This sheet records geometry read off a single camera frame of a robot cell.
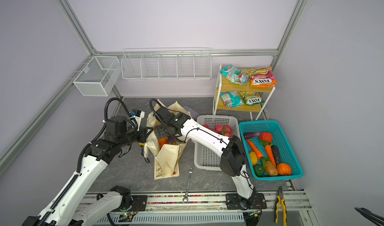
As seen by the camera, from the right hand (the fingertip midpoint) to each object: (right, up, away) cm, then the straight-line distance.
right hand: (164, 131), depth 80 cm
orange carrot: (+61, -13, +9) cm, 63 cm away
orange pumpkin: (+63, -19, -3) cm, 66 cm away
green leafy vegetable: (+56, -17, +5) cm, 59 cm away
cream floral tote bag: (+4, -12, -8) cm, 15 cm away
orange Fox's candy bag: (+53, +29, 0) cm, 61 cm away
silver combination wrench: (+12, -34, -5) cm, 36 cm away
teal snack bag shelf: (+39, +31, +2) cm, 50 cm away
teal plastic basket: (+69, -13, +3) cm, 70 cm away
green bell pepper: (+51, -21, -1) cm, 55 cm away
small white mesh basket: (-50, +34, +19) cm, 63 cm away
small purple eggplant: (+51, -4, +13) cm, 52 cm away
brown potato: (+57, -20, -1) cm, 61 cm away
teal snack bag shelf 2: (+39, +19, +14) cm, 46 cm away
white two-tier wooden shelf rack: (+32, +24, 0) cm, 40 cm away
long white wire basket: (-3, +42, +19) cm, 46 cm away
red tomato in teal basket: (+60, -5, +10) cm, 61 cm away
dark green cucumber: (+65, -15, +7) cm, 66 cm away
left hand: (-4, +1, -7) cm, 8 cm away
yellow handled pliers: (+60, -33, -6) cm, 68 cm away
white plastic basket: (+23, -17, +9) cm, 30 cm away
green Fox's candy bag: (+52, +19, +14) cm, 57 cm away
